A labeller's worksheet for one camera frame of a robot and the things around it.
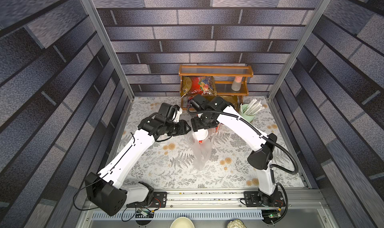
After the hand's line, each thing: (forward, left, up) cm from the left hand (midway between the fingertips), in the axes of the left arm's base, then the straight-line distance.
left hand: (189, 128), depth 73 cm
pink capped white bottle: (+41, -32, -6) cm, 52 cm away
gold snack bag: (+37, +4, -4) cm, 37 cm away
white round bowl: (-37, +2, -22) cm, 43 cm away
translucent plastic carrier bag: (-2, -7, -12) cm, 14 cm away
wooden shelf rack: (+51, -26, -10) cm, 58 cm away
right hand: (+4, -5, -4) cm, 7 cm away
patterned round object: (-37, -22, -23) cm, 49 cm away
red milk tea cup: (0, -14, +1) cm, 14 cm away
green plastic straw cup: (+17, -38, -13) cm, 44 cm away
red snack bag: (+36, -8, -2) cm, 37 cm away
